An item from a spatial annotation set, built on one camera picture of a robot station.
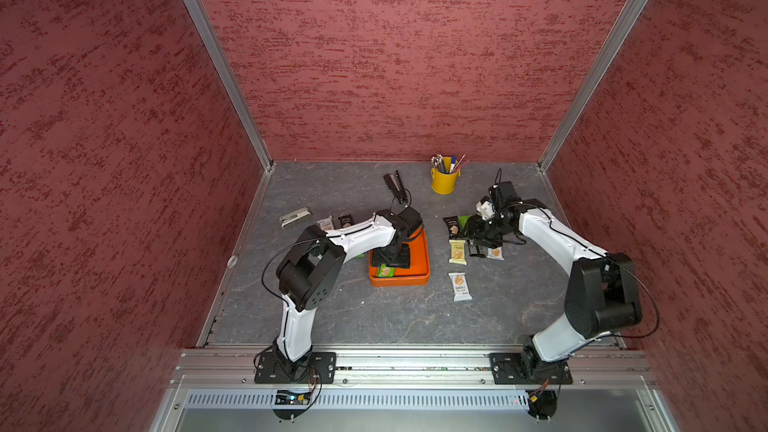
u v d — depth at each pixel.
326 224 1.00
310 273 0.50
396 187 1.10
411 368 0.76
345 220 1.02
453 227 1.00
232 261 0.98
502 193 0.73
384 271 0.87
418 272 0.90
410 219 0.76
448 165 1.08
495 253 0.95
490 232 0.77
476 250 0.95
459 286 0.87
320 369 0.73
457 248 0.95
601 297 0.45
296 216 1.02
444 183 1.10
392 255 0.78
